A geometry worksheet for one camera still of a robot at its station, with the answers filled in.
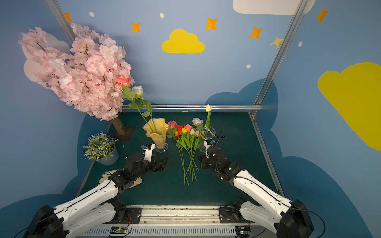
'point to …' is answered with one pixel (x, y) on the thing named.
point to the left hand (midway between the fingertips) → (162, 154)
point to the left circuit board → (118, 230)
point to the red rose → (179, 128)
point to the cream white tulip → (208, 108)
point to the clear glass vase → (211, 134)
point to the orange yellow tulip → (180, 143)
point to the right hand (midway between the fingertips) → (202, 155)
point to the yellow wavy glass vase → (157, 128)
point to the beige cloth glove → (105, 175)
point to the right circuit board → (242, 231)
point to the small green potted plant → (101, 148)
